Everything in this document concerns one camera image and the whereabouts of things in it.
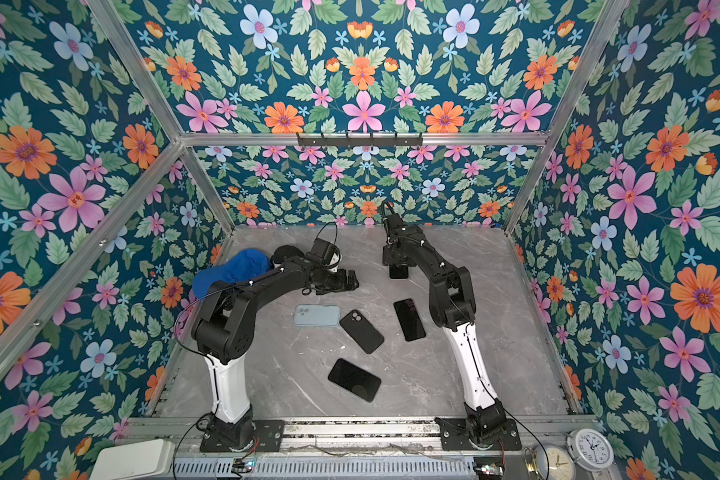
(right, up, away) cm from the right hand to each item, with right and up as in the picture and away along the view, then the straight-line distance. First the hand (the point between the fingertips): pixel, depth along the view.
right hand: (397, 258), depth 106 cm
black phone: (0, -5, -2) cm, 5 cm away
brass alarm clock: (+31, -44, -43) cm, 68 cm away
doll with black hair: (-40, +2, -3) cm, 40 cm away
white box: (-62, -46, -39) cm, 86 cm away
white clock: (+43, -45, -37) cm, 72 cm away
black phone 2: (+3, -19, -13) cm, 23 cm away
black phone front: (-13, -34, -24) cm, 43 cm away
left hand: (-15, -7, -11) cm, 20 cm away
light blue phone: (-27, -19, -10) cm, 34 cm away
